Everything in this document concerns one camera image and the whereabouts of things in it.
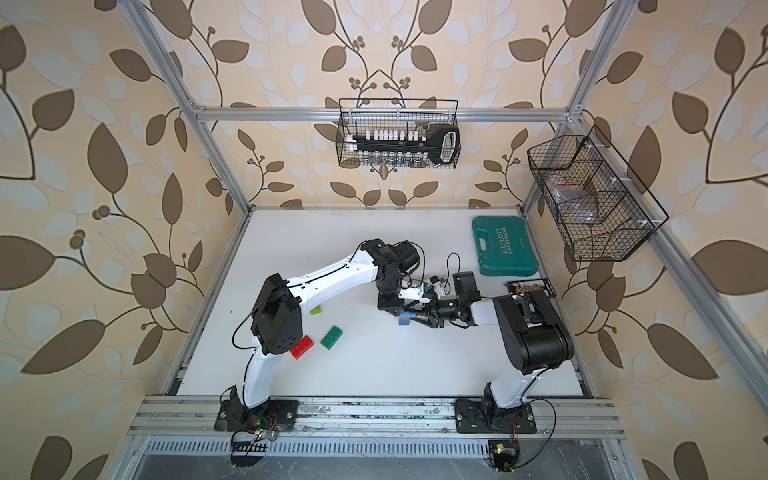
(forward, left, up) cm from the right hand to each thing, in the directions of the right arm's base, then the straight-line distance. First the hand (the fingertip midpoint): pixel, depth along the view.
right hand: (409, 314), depth 87 cm
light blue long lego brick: (-2, +1, +3) cm, 3 cm away
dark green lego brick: (-5, +23, -3) cm, 24 cm away
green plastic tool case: (+23, -34, +1) cm, 42 cm away
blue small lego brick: (-1, +1, -3) cm, 3 cm away
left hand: (0, +3, +5) cm, 6 cm away
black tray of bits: (+9, -38, -3) cm, 39 cm away
